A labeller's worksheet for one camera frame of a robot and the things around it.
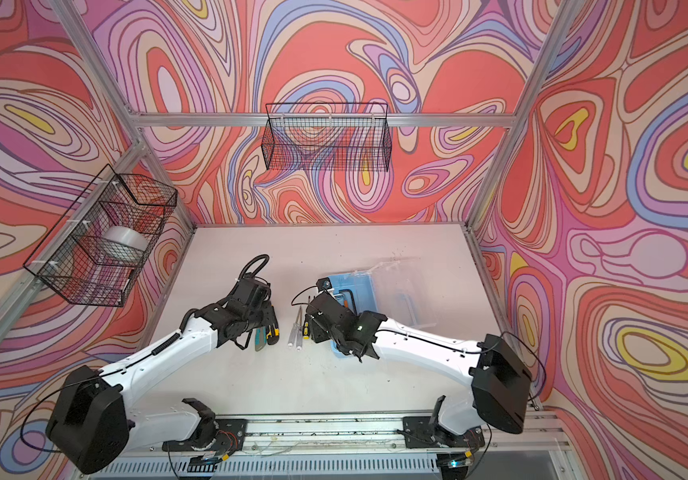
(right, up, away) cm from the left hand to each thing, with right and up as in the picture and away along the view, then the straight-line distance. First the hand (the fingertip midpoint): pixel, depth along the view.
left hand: (272, 310), depth 86 cm
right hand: (+15, -3, -7) cm, 17 cm away
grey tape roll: (-33, +21, -13) cm, 41 cm away
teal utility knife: (-4, -9, +2) cm, 10 cm away
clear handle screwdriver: (+6, -8, +4) cm, 11 cm away
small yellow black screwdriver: (+9, -6, +4) cm, 12 cm away
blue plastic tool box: (+27, +4, +14) cm, 31 cm away
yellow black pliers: (0, -8, +4) cm, 9 cm away
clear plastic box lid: (+39, +4, +5) cm, 40 cm away
